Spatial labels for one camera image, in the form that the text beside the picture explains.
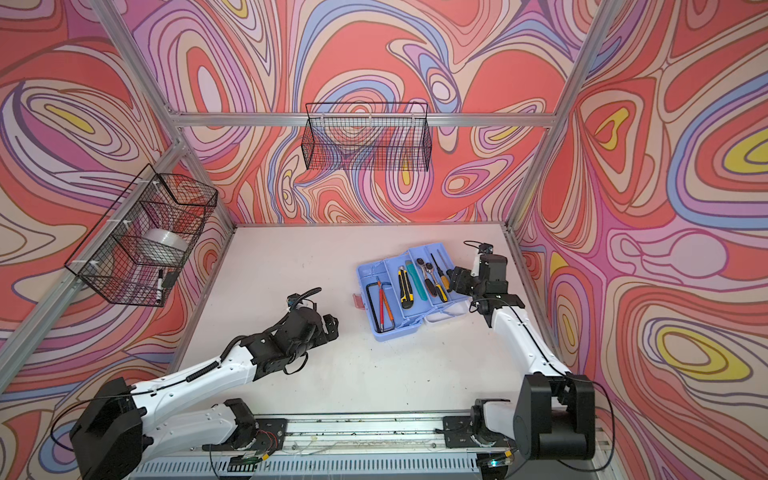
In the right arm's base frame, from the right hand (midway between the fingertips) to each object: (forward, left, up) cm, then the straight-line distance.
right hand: (464, 280), depth 88 cm
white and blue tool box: (-10, +17, -6) cm, 21 cm away
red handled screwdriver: (-1, +25, -12) cm, 28 cm away
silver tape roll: (+2, +78, +20) cm, 80 cm away
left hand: (-11, +39, -4) cm, 41 cm away
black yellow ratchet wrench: (-4, +7, -1) cm, 8 cm away
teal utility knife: (-2, +13, -4) cm, 13 cm away
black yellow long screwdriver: (+3, +7, -1) cm, 8 cm away
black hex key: (-8, +27, -11) cm, 30 cm away
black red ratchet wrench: (+1, +11, -1) cm, 11 cm away
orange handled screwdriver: (0, +24, -11) cm, 26 cm away
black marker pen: (-8, +79, +13) cm, 80 cm away
